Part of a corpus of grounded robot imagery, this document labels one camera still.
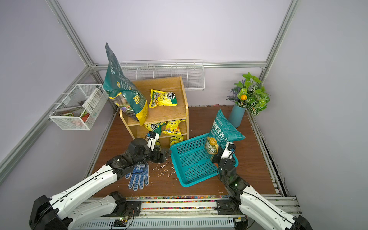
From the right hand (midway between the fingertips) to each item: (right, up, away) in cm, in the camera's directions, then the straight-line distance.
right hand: (219, 145), depth 81 cm
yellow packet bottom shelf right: (-27, +1, +13) cm, 30 cm away
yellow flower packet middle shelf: (-27, +10, +2) cm, 29 cm away
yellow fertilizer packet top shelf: (-32, +26, -5) cm, 41 cm away
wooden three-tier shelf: (-29, +18, -7) cm, 34 cm away
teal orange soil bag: (0, +9, -6) cm, 10 cm away
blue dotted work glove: (-47, -18, +4) cm, 51 cm away
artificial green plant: (+17, +29, 0) cm, 34 cm away
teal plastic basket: (-15, -13, +9) cm, 22 cm away
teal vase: (+15, +18, +15) cm, 27 cm away
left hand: (-30, -2, -4) cm, 31 cm away
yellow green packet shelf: (-37, +10, +1) cm, 38 cm away
